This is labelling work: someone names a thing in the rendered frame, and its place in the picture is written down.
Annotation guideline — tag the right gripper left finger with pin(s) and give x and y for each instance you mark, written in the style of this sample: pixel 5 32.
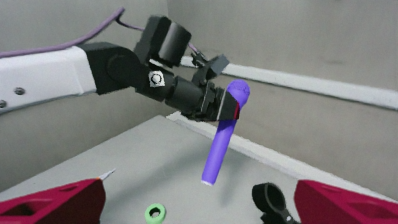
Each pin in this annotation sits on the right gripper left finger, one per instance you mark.
pixel 80 202

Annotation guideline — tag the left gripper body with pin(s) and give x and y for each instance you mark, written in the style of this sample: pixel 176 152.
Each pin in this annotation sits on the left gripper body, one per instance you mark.
pixel 198 104

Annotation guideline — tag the light green ring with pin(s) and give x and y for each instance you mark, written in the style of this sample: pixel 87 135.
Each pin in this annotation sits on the light green ring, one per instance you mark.
pixel 154 209

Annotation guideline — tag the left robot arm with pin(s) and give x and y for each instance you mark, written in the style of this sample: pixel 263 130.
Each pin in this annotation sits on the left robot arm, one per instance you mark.
pixel 104 68

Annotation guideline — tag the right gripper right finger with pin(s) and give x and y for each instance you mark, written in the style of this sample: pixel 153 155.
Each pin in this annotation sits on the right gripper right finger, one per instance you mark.
pixel 321 203

